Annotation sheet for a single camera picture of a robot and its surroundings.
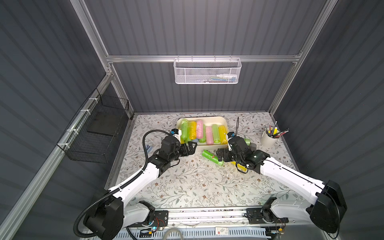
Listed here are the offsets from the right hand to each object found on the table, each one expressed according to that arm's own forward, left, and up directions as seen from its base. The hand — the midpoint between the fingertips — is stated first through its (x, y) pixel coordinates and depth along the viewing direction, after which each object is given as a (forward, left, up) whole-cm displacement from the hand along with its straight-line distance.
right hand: (225, 151), depth 81 cm
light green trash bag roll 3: (+20, +3, -11) cm, 23 cm away
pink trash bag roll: (+18, +7, -11) cm, 22 cm away
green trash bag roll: (+15, -19, -12) cm, 27 cm away
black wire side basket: (-1, +67, +14) cm, 69 cm away
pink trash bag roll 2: (+20, +14, -6) cm, 25 cm away
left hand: (+1, +18, +3) cm, 18 cm away
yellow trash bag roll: (+20, +19, -6) cm, 28 cm away
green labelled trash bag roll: (+2, +6, -11) cm, 13 cm away
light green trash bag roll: (+19, +24, -7) cm, 31 cm away
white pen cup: (+12, -29, -4) cm, 32 cm away
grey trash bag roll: (+11, -22, -13) cm, 28 cm away
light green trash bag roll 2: (+15, +11, -12) cm, 22 cm away
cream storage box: (+33, +21, -9) cm, 40 cm away
